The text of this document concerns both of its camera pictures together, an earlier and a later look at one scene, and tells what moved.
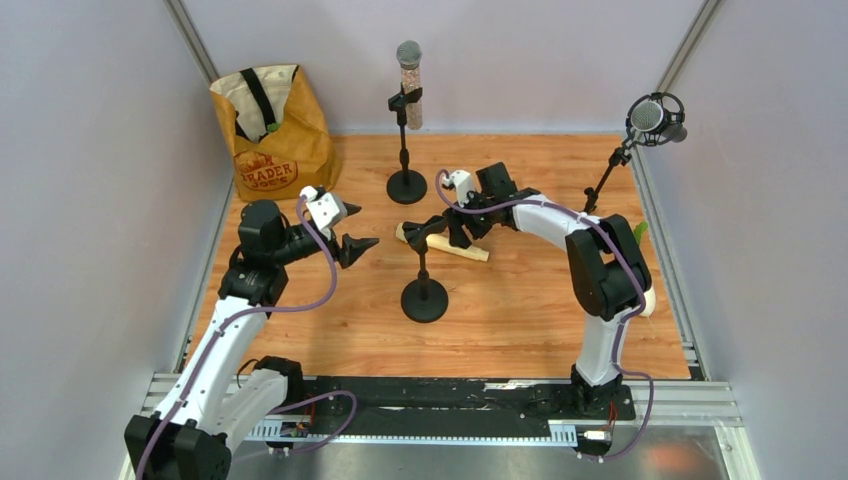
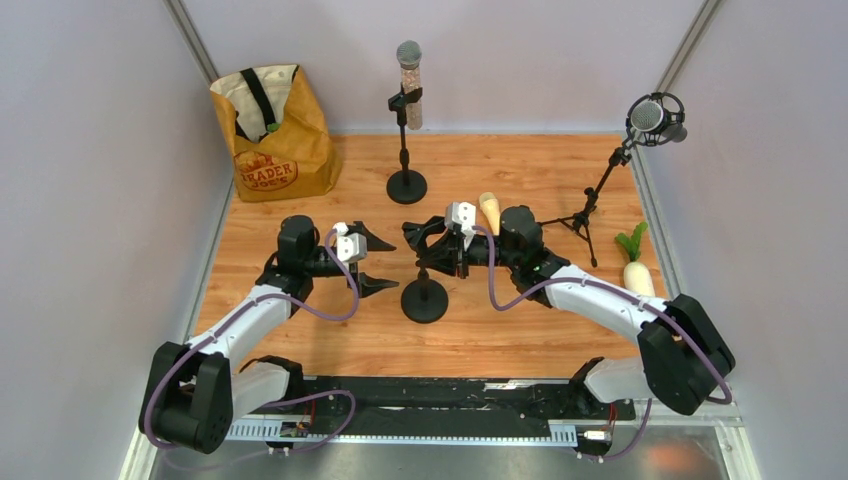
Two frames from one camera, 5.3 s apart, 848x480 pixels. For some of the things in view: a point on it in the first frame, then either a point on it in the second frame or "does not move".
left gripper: [351, 248] -> [367, 285]
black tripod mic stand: [622, 156] does not move
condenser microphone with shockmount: [657, 118] does not move
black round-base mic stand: [424, 300] does not move
